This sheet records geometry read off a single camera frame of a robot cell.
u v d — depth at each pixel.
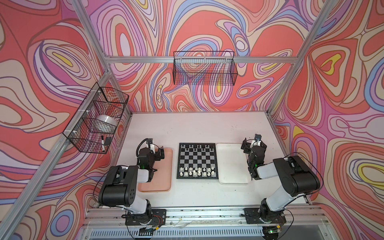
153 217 0.73
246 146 0.86
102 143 0.72
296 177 0.47
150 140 0.80
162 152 0.87
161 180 0.86
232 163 0.94
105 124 0.71
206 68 0.96
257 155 0.71
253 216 0.73
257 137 0.78
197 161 0.91
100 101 0.73
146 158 0.72
